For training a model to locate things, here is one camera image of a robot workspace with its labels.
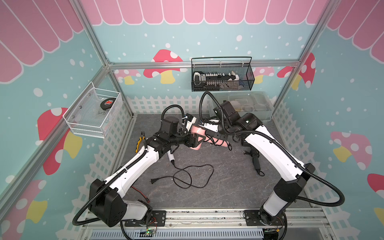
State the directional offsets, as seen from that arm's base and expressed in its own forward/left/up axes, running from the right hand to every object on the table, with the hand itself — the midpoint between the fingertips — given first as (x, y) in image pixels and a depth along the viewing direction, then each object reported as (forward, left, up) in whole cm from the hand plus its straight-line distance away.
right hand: (216, 125), depth 74 cm
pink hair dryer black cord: (-11, -1, +4) cm, 12 cm away
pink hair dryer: (-5, +8, +2) cm, 9 cm away
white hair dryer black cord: (-16, +35, -29) cm, 48 cm away
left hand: (-5, +9, -4) cm, 11 cm away
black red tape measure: (+12, +58, +6) cm, 59 cm away
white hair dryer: (-2, +27, -27) cm, 38 cm away
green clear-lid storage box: (+28, -32, -10) cm, 44 cm away
